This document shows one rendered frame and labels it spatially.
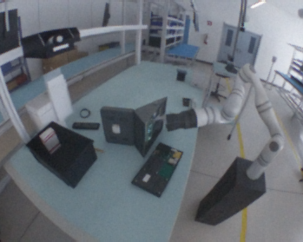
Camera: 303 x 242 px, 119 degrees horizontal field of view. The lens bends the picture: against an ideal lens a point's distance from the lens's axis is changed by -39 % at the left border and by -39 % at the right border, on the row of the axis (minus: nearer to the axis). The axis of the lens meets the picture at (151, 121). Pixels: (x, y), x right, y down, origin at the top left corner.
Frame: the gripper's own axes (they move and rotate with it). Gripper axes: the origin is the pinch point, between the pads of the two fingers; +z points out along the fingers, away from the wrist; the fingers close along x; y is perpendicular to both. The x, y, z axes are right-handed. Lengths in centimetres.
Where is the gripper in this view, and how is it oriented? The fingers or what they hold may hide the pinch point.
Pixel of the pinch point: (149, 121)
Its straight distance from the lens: 58.9
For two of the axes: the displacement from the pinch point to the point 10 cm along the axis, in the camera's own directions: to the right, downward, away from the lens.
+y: 1.4, 8.4, -5.3
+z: -9.8, 1.8, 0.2
